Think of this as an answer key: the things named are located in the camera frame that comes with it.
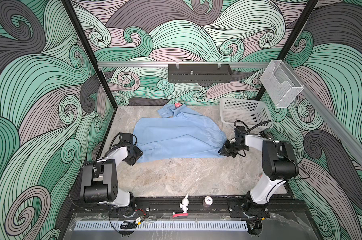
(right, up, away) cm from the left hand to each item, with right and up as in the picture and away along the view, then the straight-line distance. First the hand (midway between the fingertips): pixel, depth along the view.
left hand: (139, 154), depth 92 cm
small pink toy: (+24, +34, +26) cm, 49 cm away
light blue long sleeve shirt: (+27, +13, +13) cm, 32 cm away
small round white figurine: (+39, -17, -22) cm, 48 cm away
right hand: (+51, +2, +2) cm, 51 cm away
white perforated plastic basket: (+82, +28, +22) cm, 90 cm away
